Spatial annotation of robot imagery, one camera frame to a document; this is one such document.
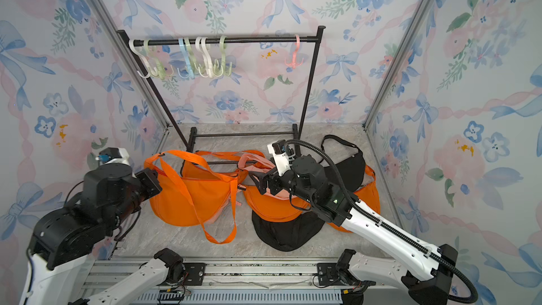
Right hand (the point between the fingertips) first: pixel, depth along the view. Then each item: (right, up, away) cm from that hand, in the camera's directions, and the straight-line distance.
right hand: (262, 165), depth 65 cm
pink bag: (-5, 0, +32) cm, 33 cm away
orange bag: (-21, -8, +3) cm, 22 cm away
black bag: (+9, -29, +17) cm, 35 cm away
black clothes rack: (-41, +11, +48) cm, 64 cm away
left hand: (-28, -1, -5) cm, 29 cm away
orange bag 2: (+6, -20, +21) cm, 30 cm away
